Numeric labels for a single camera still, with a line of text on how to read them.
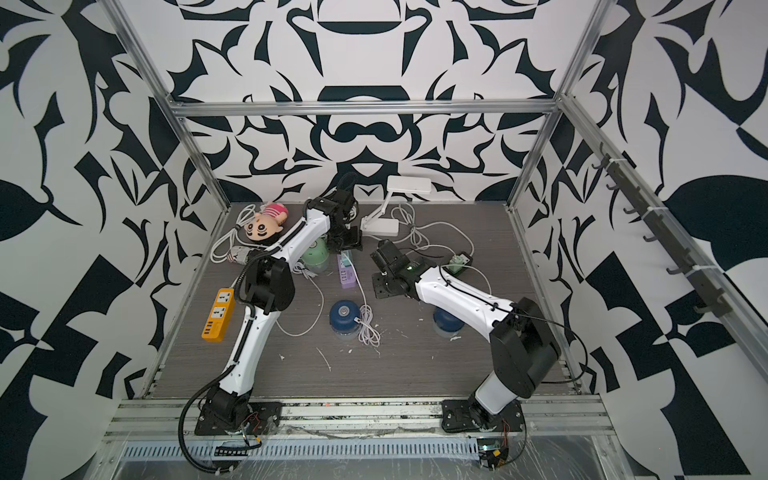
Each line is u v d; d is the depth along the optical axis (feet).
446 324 2.69
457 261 3.08
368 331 2.85
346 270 3.21
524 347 1.43
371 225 3.59
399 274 2.09
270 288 2.10
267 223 3.36
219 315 2.92
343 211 2.68
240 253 3.30
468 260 3.31
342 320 2.60
